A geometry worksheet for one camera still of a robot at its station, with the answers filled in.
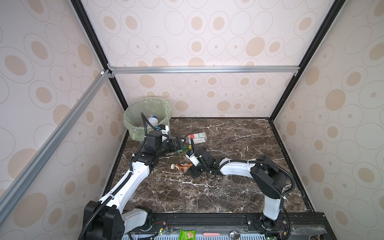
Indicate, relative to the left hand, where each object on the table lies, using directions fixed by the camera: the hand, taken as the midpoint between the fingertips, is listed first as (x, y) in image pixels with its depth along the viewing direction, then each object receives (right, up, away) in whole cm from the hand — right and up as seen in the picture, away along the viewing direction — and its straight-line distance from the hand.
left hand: (184, 140), depth 78 cm
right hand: (+6, -16, +14) cm, 22 cm away
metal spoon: (+25, -46, -6) cm, 52 cm away
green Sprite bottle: (-1, -7, +24) cm, 25 cm away
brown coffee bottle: (-3, -17, +11) cm, 20 cm away
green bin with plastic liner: (-28, +15, +22) cm, 38 cm away
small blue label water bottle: (-18, +11, +9) cm, 23 cm away
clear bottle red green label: (+7, 0, +24) cm, 25 cm away
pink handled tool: (+14, -44, -8) cm, 47 cm away
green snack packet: (+2, -43, -10) cm, 45 cm away
